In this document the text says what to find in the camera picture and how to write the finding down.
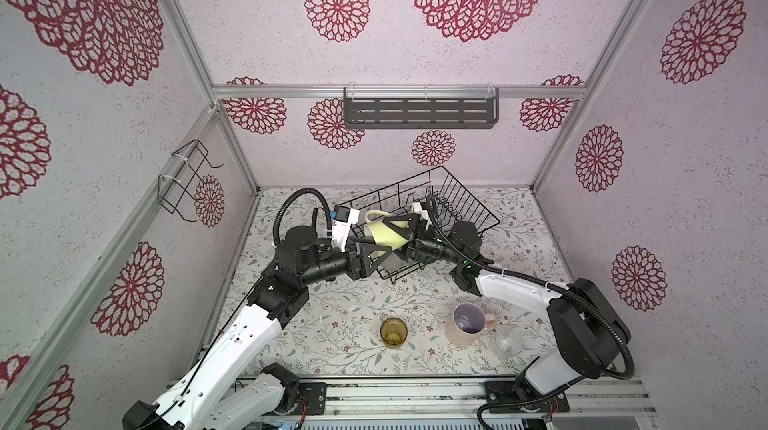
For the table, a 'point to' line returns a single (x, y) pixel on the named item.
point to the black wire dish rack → (446, 198)
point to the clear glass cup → (508, 339)
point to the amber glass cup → (393, 332)
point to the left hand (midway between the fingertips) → (384, 252)
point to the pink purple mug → (467, 322)
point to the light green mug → (380, 233)
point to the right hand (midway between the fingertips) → (385, 227)
